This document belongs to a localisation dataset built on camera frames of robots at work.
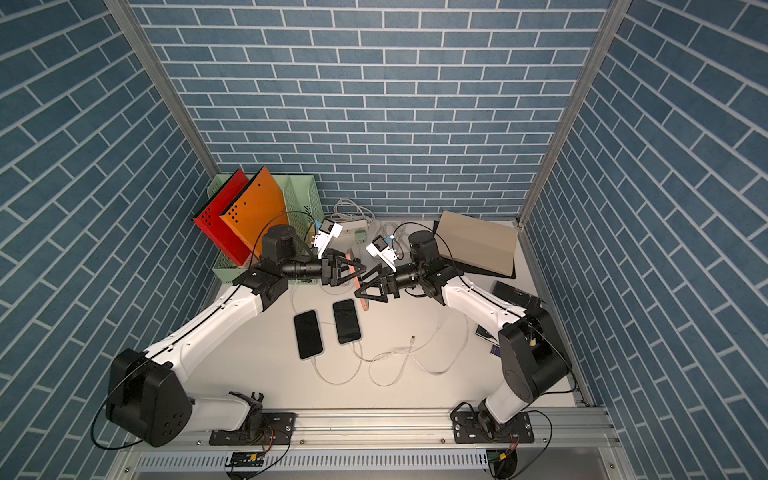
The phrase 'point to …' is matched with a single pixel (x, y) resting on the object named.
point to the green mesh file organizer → (305, 212)
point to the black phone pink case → (364, 301)
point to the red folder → (210, 221)
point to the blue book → (496, 350)
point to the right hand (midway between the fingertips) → (364, 291)
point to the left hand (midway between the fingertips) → (366, 269)
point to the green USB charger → (360, 237)
